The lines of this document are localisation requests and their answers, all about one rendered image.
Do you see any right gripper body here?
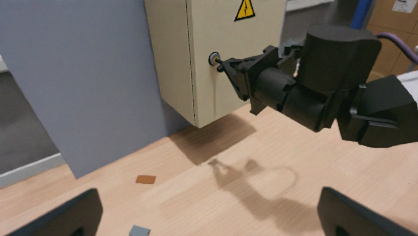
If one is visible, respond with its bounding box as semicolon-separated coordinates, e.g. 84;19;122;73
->
235;39;305;116

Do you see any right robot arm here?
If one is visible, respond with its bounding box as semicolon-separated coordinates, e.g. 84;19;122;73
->
281;25;418;148

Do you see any grey wall panel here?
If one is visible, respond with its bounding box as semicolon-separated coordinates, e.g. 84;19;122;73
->
0;0;192;180

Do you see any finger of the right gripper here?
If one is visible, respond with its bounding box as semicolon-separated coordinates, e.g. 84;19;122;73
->
224;65;241;99
222;54;262;86

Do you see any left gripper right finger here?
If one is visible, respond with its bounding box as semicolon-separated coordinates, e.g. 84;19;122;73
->
317;186;418;236

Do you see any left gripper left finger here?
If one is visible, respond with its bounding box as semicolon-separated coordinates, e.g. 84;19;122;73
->
3;188;104;236

